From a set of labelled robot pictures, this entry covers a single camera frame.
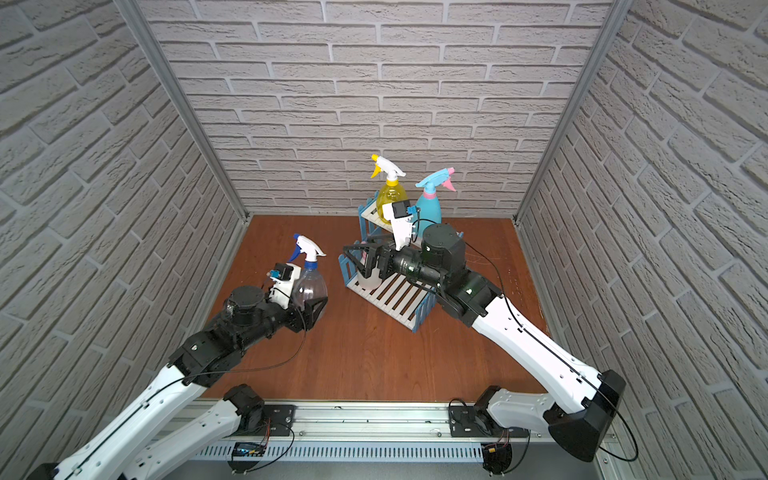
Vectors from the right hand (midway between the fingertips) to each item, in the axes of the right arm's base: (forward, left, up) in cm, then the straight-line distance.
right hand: (347, 252), depth 57 cm
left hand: (+2, +10, -15) cm, 18 cm away
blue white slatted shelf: (+10, -13, -39) cm, 43 cm away
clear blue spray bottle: (0, +9, -10) cm, 14 cm away
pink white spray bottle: (+16, -3, -37) cm, 40 cm away
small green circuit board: (-27, +29, -42) cm, 58 cm away
